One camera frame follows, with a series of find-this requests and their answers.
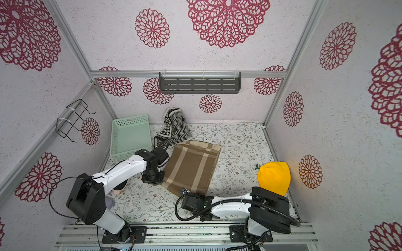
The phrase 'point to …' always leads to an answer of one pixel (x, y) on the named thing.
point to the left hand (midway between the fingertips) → (156, 183)
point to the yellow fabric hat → (275, 176)
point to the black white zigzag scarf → (175, 129)
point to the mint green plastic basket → (129, 134)
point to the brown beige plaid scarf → (190, 166)
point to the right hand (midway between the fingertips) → (193, 200)
